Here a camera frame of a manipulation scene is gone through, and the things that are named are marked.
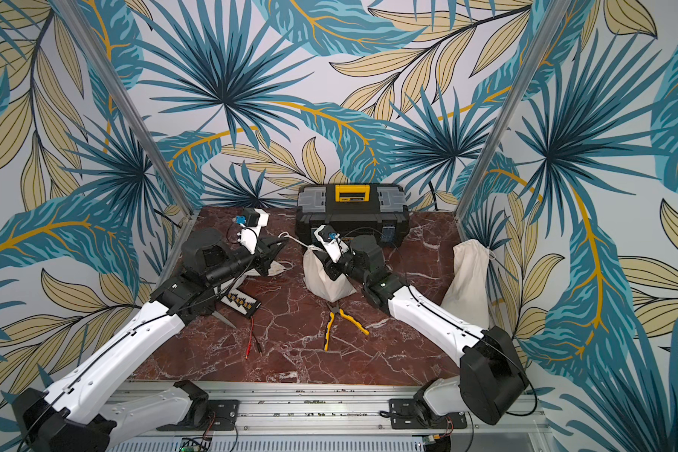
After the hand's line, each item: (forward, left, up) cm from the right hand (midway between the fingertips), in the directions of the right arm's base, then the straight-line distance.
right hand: (300, 257), depth 74 cm
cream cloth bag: (-5, -48, -14) cm, 50 cm away
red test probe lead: (-14, +18, -27) cm, 35 cm away
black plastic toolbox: (+24, -16, -7) cm, 30 cm away
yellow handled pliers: (-3, -9, -25) cm, 27 cm away
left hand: (-1, +3, +8) cm, 8 cm away
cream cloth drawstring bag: (-2, -5, -9) cm, 11 cm away
